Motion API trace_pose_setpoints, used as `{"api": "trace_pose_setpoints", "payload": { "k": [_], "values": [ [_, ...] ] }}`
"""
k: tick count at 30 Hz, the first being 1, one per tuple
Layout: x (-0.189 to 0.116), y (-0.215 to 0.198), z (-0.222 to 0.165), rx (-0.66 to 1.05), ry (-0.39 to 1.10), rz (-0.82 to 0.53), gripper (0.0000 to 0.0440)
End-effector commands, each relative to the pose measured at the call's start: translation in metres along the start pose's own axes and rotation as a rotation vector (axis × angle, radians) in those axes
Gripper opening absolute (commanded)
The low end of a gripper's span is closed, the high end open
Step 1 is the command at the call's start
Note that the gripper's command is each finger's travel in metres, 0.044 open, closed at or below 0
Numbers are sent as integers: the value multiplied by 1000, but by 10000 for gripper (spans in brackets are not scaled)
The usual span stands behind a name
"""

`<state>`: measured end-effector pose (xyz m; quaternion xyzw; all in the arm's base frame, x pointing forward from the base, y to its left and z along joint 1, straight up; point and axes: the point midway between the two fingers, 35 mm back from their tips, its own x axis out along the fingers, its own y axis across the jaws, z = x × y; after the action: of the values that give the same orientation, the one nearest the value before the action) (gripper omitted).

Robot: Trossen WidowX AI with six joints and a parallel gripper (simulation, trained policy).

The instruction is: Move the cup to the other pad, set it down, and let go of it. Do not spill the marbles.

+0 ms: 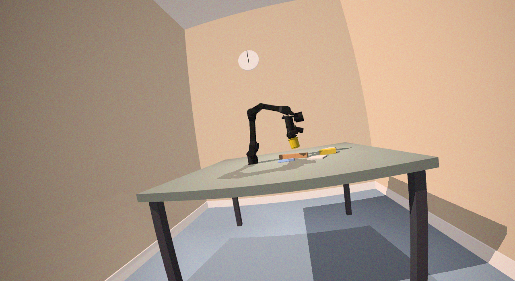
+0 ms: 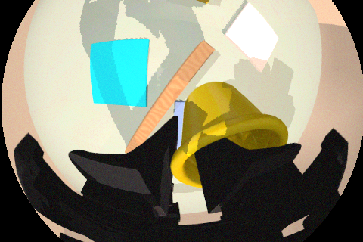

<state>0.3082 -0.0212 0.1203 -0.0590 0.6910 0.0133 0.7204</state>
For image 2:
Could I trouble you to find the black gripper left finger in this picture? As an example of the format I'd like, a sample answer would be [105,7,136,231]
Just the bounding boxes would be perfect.
[69,116,178,217]

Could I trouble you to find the orange flat bar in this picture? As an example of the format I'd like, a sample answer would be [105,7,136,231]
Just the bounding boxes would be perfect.
[125,40,215,154]

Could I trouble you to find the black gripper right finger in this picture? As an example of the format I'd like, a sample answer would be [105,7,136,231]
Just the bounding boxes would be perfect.
[194,137,302,214]

